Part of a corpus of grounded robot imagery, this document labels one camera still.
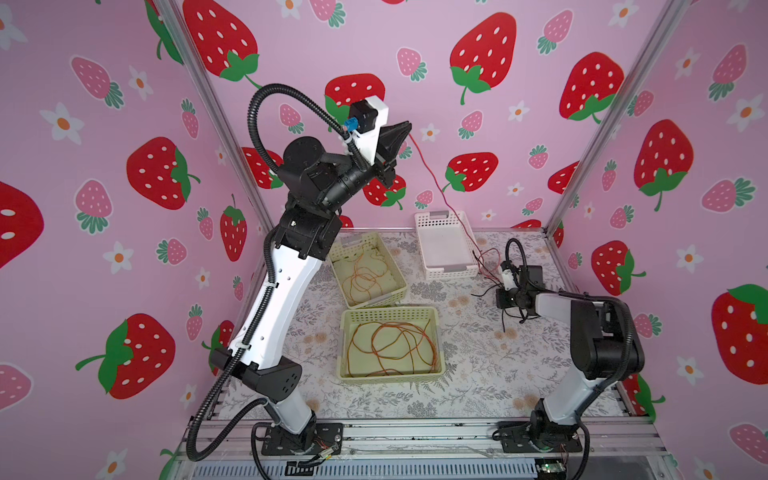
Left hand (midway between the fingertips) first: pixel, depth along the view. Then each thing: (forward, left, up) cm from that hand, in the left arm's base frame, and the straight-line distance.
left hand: (407, 121), depth 49 cm
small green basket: (+17, +13, -63) cm, 67 cm away
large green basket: (-11, +4, -64) cm, 65 cm away
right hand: (+8, -35, -62) cm, 71 cm away
